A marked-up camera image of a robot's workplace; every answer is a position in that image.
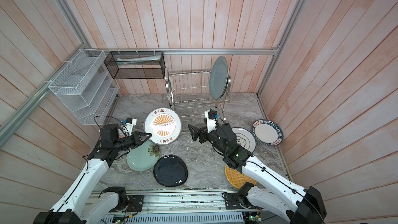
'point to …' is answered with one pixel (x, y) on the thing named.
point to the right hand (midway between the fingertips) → (196, 123)
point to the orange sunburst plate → (164, 124)
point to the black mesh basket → (136, 65)
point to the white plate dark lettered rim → (267, 132)
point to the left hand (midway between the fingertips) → (151, 138)
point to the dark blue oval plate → (170, 171)
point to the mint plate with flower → (143, 157)
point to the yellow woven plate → (237, 178)
